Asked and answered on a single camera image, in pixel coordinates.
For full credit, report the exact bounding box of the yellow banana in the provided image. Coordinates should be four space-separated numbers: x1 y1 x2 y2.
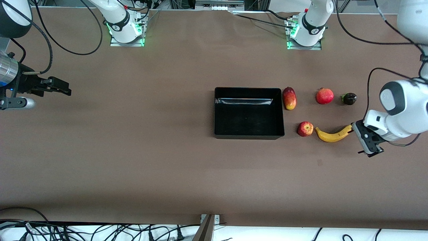
315 125 354 143

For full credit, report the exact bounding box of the red apple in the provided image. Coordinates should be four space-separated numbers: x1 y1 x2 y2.
297 121 314 137

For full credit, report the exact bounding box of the black plastic box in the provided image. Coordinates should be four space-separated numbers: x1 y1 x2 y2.
214 87 285 140

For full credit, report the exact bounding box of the dark purple mangosteen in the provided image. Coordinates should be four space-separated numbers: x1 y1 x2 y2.
340 93 357 106

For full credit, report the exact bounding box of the red pomegranate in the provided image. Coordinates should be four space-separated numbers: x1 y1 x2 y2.
316 87 334 105

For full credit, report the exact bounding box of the red yellow mango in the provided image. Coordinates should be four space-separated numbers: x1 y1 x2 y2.
282 87 297 110

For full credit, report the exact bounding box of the grey mounting beam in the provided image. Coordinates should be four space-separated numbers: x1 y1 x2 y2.
192 214 215 241

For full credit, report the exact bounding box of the black cable with metal plug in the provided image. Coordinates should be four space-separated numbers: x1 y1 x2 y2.
22 8 54 75

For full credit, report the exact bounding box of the long looping black cable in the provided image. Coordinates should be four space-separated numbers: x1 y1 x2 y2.
33 0 104 56

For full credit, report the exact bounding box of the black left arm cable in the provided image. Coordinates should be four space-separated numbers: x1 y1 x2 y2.
334 0 426 148

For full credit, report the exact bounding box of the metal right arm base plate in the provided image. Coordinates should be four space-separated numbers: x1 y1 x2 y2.
110 13 146 47

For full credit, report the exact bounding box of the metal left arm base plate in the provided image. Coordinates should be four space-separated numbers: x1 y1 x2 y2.
286 17 322 51

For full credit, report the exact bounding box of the black cable across table edge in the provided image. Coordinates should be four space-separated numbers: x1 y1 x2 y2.
231 12 295 29

